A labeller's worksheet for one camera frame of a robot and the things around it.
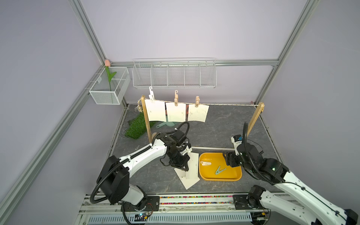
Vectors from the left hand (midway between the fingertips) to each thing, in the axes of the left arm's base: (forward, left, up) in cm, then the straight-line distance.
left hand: (187, 170), depth 73 cm
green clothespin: (+1, -19, -10) cm, 22 cm away
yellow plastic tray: (+5, -17, -12) cm, 21 cm away
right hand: (+7, -23, +5) cm, 24 cm away
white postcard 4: (+19, -7, +23) cm, 31 cm away
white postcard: (-2, -1, -5) cm, 5 cm away
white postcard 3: (+20, +4, +23) cm, 31 cm away
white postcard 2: (-3, 0, -11) cm, 12 cm away
